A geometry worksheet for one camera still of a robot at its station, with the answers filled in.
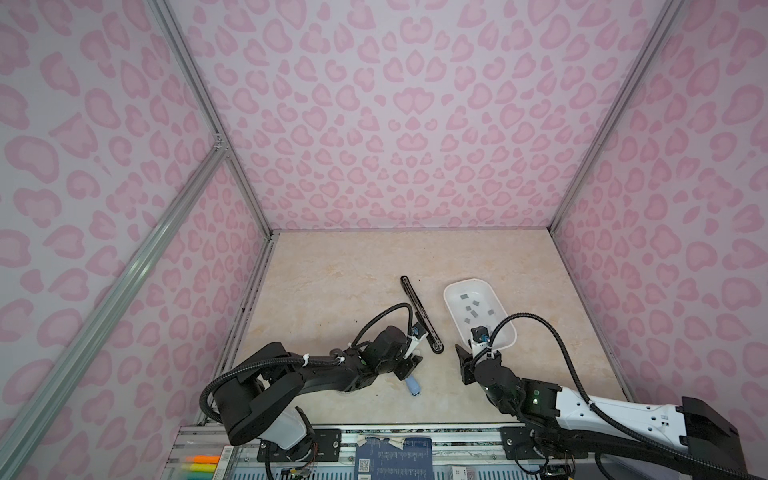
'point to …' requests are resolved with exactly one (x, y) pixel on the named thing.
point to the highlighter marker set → (200, 467)
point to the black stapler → (422, 313)
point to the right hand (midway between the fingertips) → (460, 346)
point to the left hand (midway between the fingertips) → (418, 348)
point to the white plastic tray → (473, 304)
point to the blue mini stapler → (413, 386)
